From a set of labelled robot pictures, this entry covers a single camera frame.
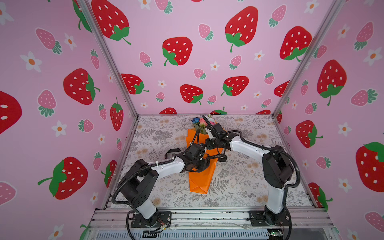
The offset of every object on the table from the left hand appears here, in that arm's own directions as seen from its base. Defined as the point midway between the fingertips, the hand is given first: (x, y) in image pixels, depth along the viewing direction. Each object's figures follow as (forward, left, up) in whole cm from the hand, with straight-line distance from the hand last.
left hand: (206, 163), depth 89 cm
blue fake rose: (+35, +7, +1) cm, 36 cm away
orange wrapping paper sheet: (-11, +3, -2) cm, 12 cm away
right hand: (+11, 0, +4) cm, 12 cm away
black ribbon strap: (+7, -12, -3) cm, 14 cm away
